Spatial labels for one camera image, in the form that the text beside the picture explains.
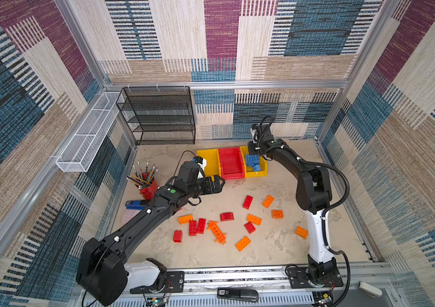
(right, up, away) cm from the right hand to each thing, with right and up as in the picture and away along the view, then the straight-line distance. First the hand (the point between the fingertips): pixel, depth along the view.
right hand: (255, 148), depth 103 cm
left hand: (-20, -15, -24) cm, 35 cm away
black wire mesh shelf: (-54, +19, +8) cm, 58 cm away
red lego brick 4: (-31, -36, -19) cm, 51 cm away
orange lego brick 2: (+8, -32, -13) cm, 35 cm away
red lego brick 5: (-27, -36, -16) cm, 48 cm away
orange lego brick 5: (-35, -33, -16) cm, 51 cm away
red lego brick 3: (-37, -39, -20) cm, 58 cm away
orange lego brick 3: (-3, -34, -14) cm, 37 cm away
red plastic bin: (-13, -8, +2) cm, 15 cm away
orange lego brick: (+4, -26, -9) cm, 28 cm away
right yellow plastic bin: (+1, -12, -3) cm, 12 cm away
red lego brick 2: (-6, -36, -18) cm, 41 cm away
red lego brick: (-5, -27, -9) cm, 29 cm away
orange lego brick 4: (-9, -42, -22) cm, 48 cm away
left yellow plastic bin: (-23, -5, +5) cm, 24 cm away
